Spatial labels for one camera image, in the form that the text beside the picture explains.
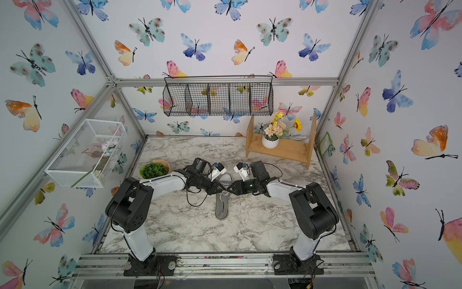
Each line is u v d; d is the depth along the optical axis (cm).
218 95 98
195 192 80
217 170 83
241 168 83
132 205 49
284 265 73
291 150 104
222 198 89
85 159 72
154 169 89
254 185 78
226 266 75
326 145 111
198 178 79
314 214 47
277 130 91
